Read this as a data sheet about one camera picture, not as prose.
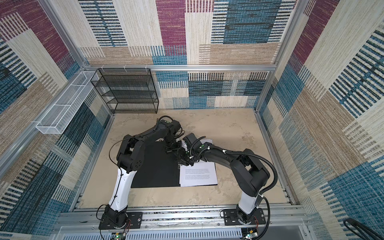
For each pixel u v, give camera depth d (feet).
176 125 2.92
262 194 1.67
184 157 2.54
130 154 1.96
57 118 2.34
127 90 3.62
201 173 2.89
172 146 2.79
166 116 3.19
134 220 2.39
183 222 2.40
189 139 2.34
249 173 1.54
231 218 2.40
